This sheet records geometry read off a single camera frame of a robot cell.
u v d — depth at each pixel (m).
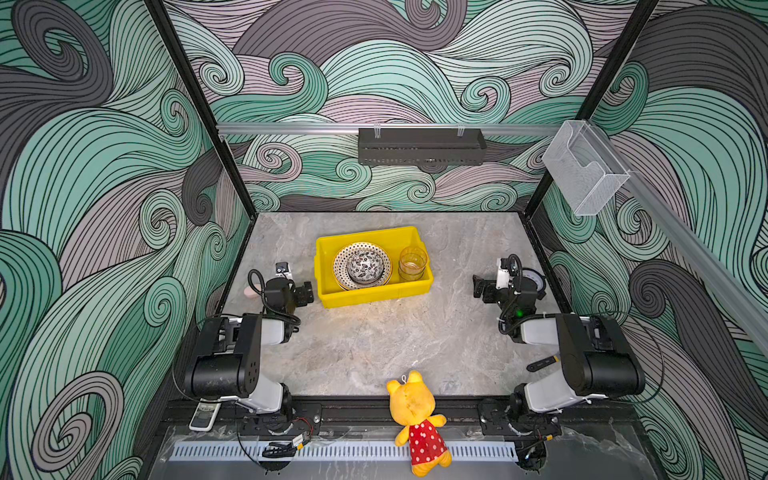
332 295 0.89
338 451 0.70
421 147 0.95
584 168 0.80
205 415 0.72
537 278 0.98
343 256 1.01
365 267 0.95
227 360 0.45
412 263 0.93
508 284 0.82
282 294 0.74
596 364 0.44
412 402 0.70
